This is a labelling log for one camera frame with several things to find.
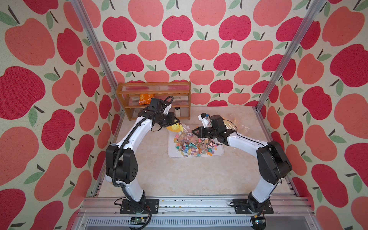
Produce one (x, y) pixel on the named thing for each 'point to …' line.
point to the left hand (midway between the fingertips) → (179, 122)
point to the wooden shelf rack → (128, 95)
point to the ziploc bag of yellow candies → (178, 127)
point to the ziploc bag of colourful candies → (243, 127)
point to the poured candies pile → (201, 146)
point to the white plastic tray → (173, 152)
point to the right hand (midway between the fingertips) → (193, 133)
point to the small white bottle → (177, 111)
